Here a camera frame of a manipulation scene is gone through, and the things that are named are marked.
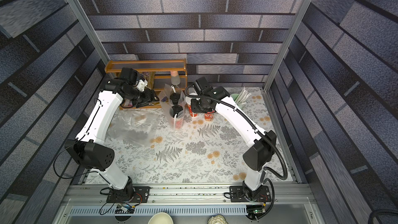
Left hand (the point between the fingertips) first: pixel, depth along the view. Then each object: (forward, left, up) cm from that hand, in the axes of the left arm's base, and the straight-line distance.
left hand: (155, 99), depth 78 cm
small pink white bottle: (+25, -6, -8) cm, 27 cm away
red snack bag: (+27, +11, -8) cm, 30 cm away
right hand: (-2, -20, -4) cm, 21 cm away
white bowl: (-48, -7, -23) cm, 53 cm away
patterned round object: (-48, -32, -26) cm, 63 cm away
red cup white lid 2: (+3, -29, -19) cm, 35 cm away
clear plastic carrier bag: (+4, -8, -10) cm, 13 cm away
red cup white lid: (+7, -16, -10) cm, 20 cm away
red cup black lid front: (-5, -12, -6) cm, 14 cm away
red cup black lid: (+9, -8, -9) cm, 15 cm away
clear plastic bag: (-2, +19, -27) cm, 33 cm away
